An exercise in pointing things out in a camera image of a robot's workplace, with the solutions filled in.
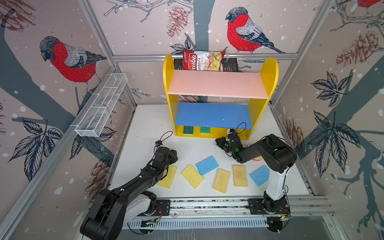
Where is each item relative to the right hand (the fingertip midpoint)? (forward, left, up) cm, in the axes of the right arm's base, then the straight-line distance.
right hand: (214, 139), depth 99 cm
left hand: (-11, +24, +5) cm, 27 cm away
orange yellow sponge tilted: (-26, -3, 0) cm, 27 cm away
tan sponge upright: (-23, -13, 0) cm, 27 cm away
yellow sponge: (-28, +27, 0) cm, 39 cm away
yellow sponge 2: (-25, +14, 0) cm, 28 cm away
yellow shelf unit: (+38, -2, -3) cm, 38 cm away
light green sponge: (+6, +7, +2) cm, 9 cm away
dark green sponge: (+5, +18, +3) cm, 19 cm away
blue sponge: (-18, +5, 0) cm, 19 cm away
